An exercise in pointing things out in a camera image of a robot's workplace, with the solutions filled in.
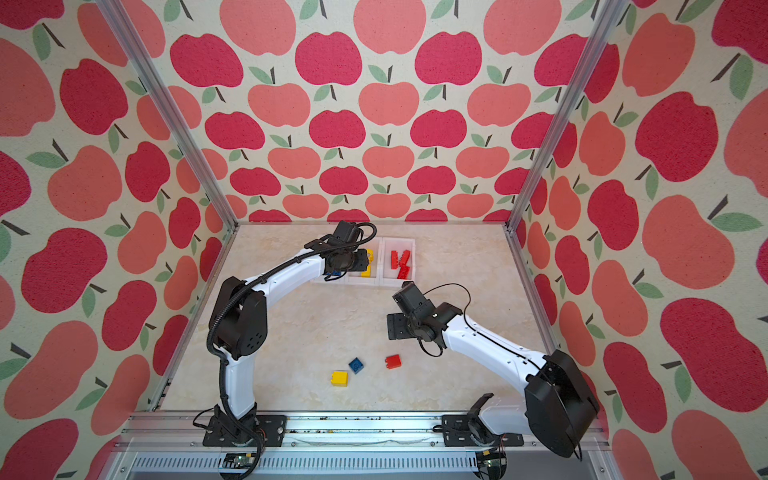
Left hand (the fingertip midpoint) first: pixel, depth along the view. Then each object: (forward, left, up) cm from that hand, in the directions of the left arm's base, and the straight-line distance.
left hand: (369, 262), depth 95 cm
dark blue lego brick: (-29, +4, -11) cm, 31 cm away
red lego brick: (+10, -9, -11) cm, 17 cm away
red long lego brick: (+6, -12, -10) cm, 17 cm away
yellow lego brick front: (-33, +8, -9) cm, 35 cm away
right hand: (-20, -11, -3) cm, 23 cm away
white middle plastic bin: (+2, -1, -10) cm, 10 cm away
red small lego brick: (-28, -7, -12) cm, 31 cm away
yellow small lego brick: (+3, +1, -10) cm, 11 cm away
